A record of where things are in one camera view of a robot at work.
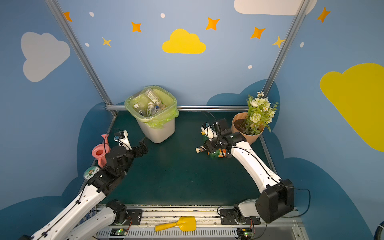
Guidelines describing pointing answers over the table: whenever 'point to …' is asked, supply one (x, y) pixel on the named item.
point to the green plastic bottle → (215, 154)
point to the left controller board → (118, 232)
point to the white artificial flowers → (260, 114)
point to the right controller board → (244, 233)
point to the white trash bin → (157, 132)
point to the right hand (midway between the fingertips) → (210, 142)
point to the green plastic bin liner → (156, 106)
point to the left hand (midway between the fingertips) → (141, 139)
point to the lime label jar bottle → (150, 106)
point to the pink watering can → (100, 151)
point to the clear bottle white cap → (140, 109)
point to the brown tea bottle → (198, 150)
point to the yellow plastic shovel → (185, 223)
